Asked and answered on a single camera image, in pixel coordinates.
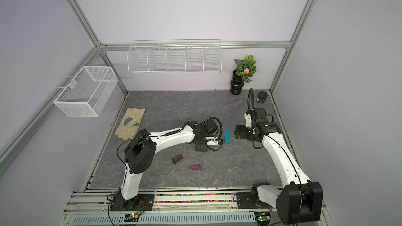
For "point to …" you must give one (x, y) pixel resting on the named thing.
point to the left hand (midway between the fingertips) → (202, 141)
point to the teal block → (226, 135)
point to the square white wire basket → (87, 93)
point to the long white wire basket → (178, 56)
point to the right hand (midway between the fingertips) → (242, 132)
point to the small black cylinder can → (261, 97)
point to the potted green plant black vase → (245, 68)
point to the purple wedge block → (197, 167)
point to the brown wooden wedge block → (177, 158)
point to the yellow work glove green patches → (129, 125)
